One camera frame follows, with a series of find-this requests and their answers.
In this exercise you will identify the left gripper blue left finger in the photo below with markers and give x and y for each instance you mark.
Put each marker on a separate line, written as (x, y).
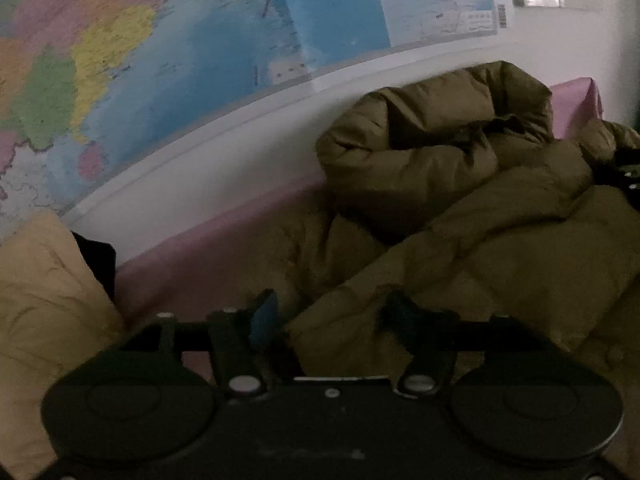
(239, 346)

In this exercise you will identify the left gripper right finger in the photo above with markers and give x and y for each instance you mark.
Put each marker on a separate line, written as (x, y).
(431, 339)

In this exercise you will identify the brown puffer jacket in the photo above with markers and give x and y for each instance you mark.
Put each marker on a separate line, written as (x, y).
(562, 277)

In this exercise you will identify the pink bed sheet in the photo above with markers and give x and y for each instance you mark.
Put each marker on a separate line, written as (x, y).
(210, 259)

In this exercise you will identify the cream yellow pillow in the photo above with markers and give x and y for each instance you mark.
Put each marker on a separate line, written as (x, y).
(55, 315)

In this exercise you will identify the colourful wall map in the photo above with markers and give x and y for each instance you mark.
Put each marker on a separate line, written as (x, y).
(90, 86)

